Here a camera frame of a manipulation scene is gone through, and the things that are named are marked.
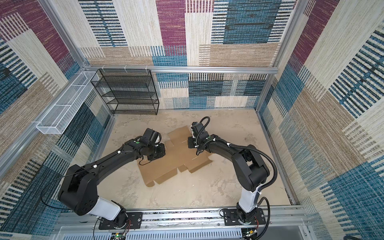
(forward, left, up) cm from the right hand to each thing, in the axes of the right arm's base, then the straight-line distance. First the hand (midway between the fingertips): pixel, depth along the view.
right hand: (190, 143), depth 93 cm
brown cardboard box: (-10, +7, +3) cm, 13 cm away
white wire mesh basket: (-1, +61, +27) cm, 67 cm away
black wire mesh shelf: (+40, +45, +9) cm, 61 cm away
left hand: (-7, +13, +3) cm, 15 cm away
